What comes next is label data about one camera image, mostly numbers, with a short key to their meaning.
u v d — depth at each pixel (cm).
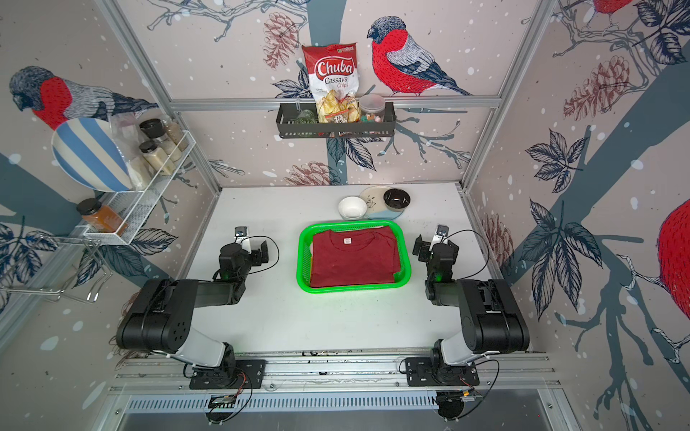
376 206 113
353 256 93
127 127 70
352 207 111
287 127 93
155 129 80
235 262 73
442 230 80
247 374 73
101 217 62
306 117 91
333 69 79
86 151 66
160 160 77
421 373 73
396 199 110
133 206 71
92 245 60
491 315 45
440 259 70
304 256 89
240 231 81
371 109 81
